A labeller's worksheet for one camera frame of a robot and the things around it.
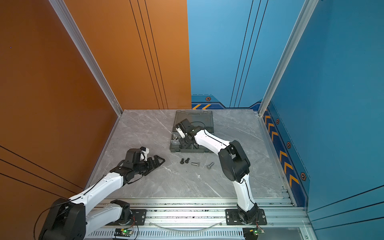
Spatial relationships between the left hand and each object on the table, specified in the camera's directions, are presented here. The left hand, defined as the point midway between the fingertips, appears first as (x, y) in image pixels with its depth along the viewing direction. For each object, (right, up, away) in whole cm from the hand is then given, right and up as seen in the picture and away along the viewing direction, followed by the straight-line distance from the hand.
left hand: (161, 162), depth 86 cm
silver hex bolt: (+20, -3, +6) cm, 21 cm away
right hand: (+13, +11, +9) cm, 19 cm away
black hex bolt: (+12, -1, +6) cm, 13 cm away
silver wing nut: (+5, +13, +17) cm, 22 cm away
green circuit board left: (-14, -30, -15) cm, 36 cm away
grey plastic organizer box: (+26, +26, +33) cm, 50 cm away
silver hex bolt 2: (+28, -4, +4) cm, 29 cm away
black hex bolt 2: (+14, -1, +6) cm, 16 cm away
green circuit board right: (+47, -30, -16) cm, 58 cm away
